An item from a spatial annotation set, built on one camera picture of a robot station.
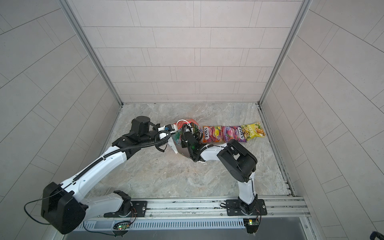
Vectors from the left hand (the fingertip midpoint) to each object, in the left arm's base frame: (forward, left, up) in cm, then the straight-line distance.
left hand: (177, 129), depth 75 cm
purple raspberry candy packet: (+10, -31, -20) cm, 38 cm away
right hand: (+7, -2, -19) cm, 20 cm away
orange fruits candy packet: (+9, -20, -20) cm, 29 cm away
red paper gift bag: (-5, -2, -13) cm, 14 cm away
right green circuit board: (-37, -37, -22) cm, 57 cm away
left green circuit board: (-39, +21, -18) cm, 48 cm away
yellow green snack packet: (+12, -46, -18) cm, 51 cm away
